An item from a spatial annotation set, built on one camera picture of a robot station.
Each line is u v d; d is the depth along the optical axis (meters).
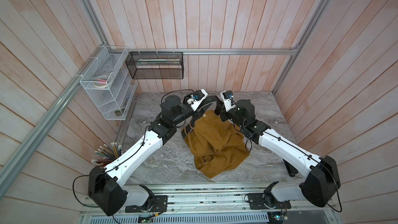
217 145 0.78
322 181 0.40
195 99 0.55
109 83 0.73
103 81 0.74
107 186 0.38
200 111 0.60
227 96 0.66
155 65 1.02
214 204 0.74
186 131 0.80
